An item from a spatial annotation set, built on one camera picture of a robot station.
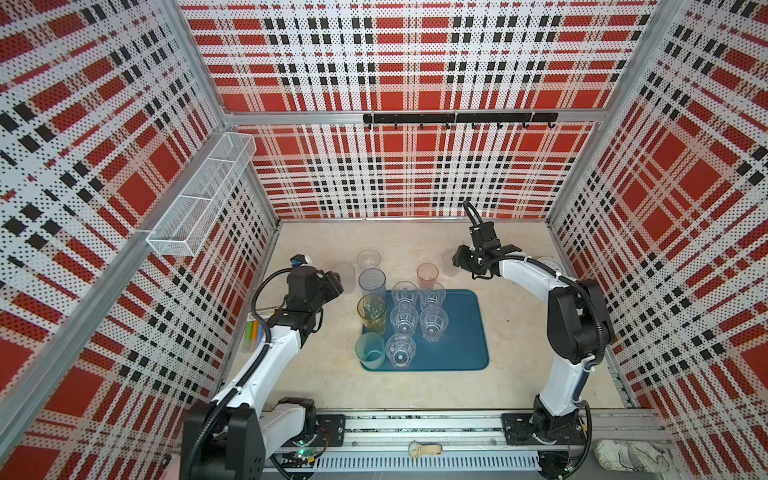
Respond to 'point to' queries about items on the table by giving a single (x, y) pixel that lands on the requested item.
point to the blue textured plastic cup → (372, 281)
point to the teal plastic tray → (465, 346)
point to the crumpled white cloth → (630, 456)
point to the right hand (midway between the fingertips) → (461, 258)
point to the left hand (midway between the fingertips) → (337, 278)
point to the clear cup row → (400, 350)
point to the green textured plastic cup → (370, 350)
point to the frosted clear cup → (347, 272)
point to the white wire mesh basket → (181, 229)
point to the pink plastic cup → (427, 273)
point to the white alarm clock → (553, 263)
